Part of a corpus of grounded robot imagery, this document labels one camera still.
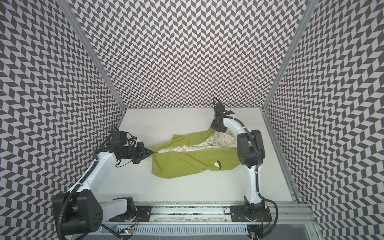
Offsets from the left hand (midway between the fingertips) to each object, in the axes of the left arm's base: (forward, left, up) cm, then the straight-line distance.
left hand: (153, 150), depth 80 cm
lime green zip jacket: (+2, -27, -8) cm, 28 cm away
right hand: (+23, -38, -9) cm, 45 cm away
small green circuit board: (-35, +7, -11) cm, 37 cm away
